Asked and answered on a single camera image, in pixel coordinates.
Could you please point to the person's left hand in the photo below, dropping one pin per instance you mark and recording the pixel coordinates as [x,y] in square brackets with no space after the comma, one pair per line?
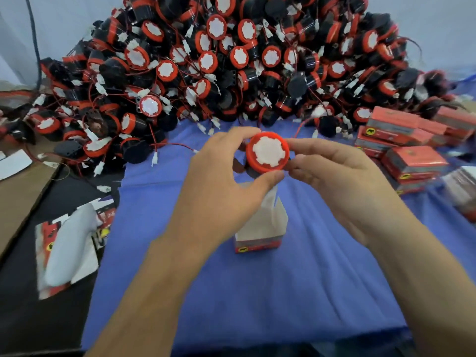
[212,197]

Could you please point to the person's right hand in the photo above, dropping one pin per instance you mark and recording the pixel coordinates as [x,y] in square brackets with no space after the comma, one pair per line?
[353,189]

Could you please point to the black-red buzzer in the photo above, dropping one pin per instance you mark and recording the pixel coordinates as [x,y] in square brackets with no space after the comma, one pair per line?
[268,151]

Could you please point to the stack of box blanks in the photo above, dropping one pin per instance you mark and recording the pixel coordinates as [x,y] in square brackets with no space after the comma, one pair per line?
[462,193]

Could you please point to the pile of black red buzzers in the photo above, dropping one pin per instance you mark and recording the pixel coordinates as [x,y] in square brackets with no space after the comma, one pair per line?
[223,63]

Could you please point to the person's right forearm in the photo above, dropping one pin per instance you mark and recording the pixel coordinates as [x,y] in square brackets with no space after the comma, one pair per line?
[431,293]

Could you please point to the person's left forearm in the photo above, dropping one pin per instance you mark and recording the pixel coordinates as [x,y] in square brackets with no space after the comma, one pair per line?
[145,308]

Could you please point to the blue table cloth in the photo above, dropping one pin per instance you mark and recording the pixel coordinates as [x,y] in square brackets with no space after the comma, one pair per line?
[335,286]

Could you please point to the brown cardboard piece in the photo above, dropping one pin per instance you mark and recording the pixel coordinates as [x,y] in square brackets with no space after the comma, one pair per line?
[15,200]

